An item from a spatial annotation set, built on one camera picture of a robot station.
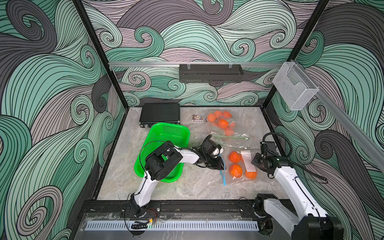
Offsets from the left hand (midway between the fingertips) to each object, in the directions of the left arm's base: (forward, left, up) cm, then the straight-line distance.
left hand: (225, 167), depth 86 cm
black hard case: (+43, +50, +1) cm, 66 cm away
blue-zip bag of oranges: (0, -7, +3) cm, 8 cm away
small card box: (+38, +15, 0) cm, 41 cm away
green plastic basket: (+21, +44, +5) cm, 49 cm away
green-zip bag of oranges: (+27, -1, +7) cm, 28 cm away
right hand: (+2, -18, +5) cm, 18 cm away
